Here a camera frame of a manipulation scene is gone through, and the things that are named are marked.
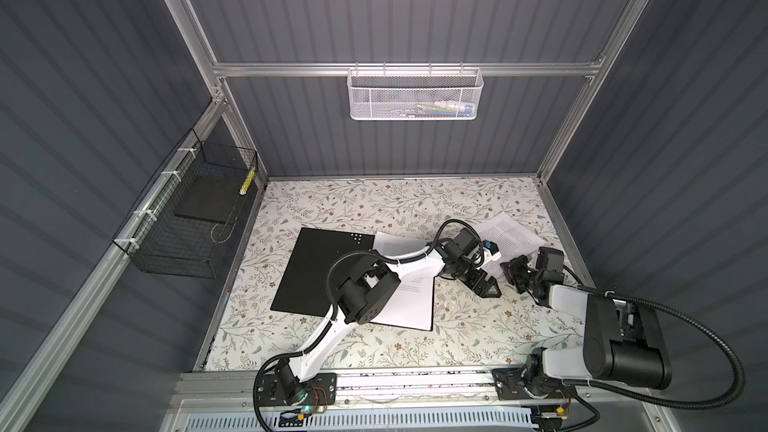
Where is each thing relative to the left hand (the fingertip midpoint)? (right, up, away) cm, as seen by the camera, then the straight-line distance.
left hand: (492, 289), depth 88 cm
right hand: (+6, +6, +5) cm, 10 cm away
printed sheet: (-23, -5, +1) cm, 24 cm away
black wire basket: (-82, +21, -14) cm, 86 cm away
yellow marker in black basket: (-70, +32, -6) cm, 77 cm away
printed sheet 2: (+10, +14, +11) cm, 20 cm away
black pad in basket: (-75, +27, -15) cm, 81 cm away
